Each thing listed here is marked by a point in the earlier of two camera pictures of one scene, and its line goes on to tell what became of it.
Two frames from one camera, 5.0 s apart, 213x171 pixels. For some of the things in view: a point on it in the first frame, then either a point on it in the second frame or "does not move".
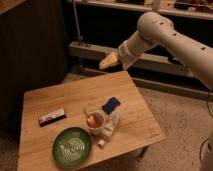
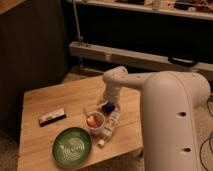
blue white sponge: [111, 104] does not move
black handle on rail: [174, 60] does not move
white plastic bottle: [111, 121] does not move
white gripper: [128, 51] to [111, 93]
